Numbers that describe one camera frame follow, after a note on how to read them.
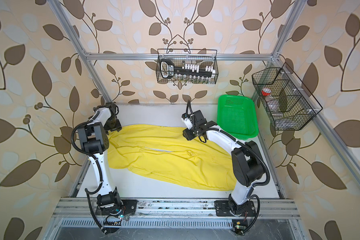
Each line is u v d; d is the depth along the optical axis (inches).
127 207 29.1
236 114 45.3
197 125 27.7
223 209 28.6
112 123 35.6
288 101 29.5
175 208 29.7
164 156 36.0
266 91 31.7
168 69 33.3
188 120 31.8
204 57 35.8
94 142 24.4
